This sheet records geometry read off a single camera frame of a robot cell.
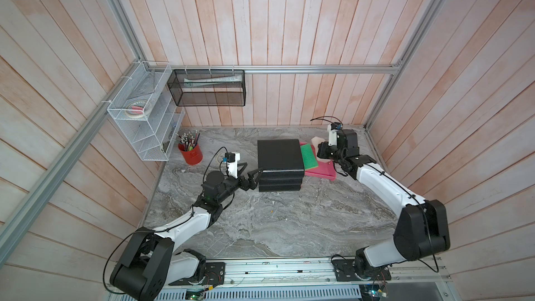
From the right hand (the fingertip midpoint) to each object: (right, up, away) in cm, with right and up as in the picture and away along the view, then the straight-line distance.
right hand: (318, 143), depth 88 cm
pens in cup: (-58, +1, +5) cm, 58 cm away
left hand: (-27, -11, -7) cm, 30 cm away
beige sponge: (-1, +1, 0) cm, 1 cm away
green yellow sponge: (-4, -6, 0) cm, 8 cm away
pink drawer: (+5, -12, +4) cm, 14 cm away
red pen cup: (-58, -7, +10) cm, 59 cm away
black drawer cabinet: (-16, -8, -5) cm, 19 cm away
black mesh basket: (-52, +29, +15) cm, 61 cm away
